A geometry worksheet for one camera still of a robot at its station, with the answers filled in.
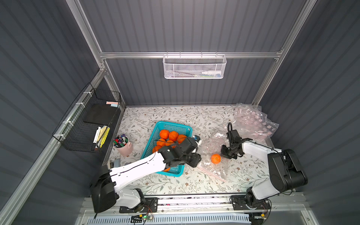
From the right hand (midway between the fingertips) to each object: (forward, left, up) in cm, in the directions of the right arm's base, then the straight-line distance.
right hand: (223, 154), depth 92 cm
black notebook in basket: (+9, +71, +31) cm, 78 cm away
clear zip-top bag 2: (+24, -24, +5) cm, 34 cm away
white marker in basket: (-3, +70, +28) cm, 75 cm away
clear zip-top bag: (+4, +9, -1) cm, 10 cm away
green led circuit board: (-35, +50, -3) cm, 61 cm away
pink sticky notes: (+20, +71, +28) cm, 79 cm away
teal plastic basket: (+14, +24, +8) cm, 29 cm away
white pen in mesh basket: (+42, +3, +35) cm, 55 cm away
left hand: (-10, +18, +16) cm, 26 cm away
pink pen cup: (+1, +64, +13) cm, 65 cm away
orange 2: (+10, +34, +7) cm, 36 cm away
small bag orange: (-22, +32, +34) cm, 52 cm away
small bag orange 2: (-4, +6, +4) cm, 9 cm away
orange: (+12, +40, +6) cm, 42 cm away
